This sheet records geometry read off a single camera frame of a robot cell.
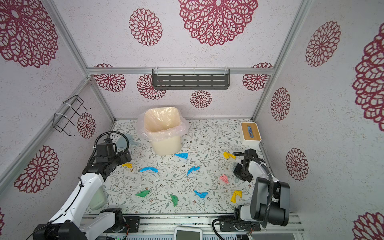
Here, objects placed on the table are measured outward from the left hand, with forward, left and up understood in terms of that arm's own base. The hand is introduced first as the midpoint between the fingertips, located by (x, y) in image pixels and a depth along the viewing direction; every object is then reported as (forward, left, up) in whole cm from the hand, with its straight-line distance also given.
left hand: (122, 158), depth 84 cm
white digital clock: (-35, -34, -9) cm, 50 cm away
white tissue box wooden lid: (+25, -82, -11) cm, 86 cm away
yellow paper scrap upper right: (+8, -63, -13) cm, 64 cm away
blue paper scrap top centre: (+9, -34, -13) cm, 38 cm away
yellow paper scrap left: (+1, 0, -11) cm, 11 cm away
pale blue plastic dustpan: (-2, -8, +19) cm, 21 cm away
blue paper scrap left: (0, -12, -13) cm, 17 cm away
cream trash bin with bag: (+21, -21, +3) cm, 30 cm away
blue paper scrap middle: (-1, -40, -12) cm, 42 cm away
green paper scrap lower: (-20, -30, -11) cm, 37 cm away
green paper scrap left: (-16, -12, -12) cm, 23 cm away
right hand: (-5, -68, -11) cm, 69 cm away
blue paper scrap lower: (-17, -44, -12) cm, 49 cm away
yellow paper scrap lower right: (-19, -62, -12) cm, 66 cm away
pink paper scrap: (-8, -58, -12) cm, 60 cm away
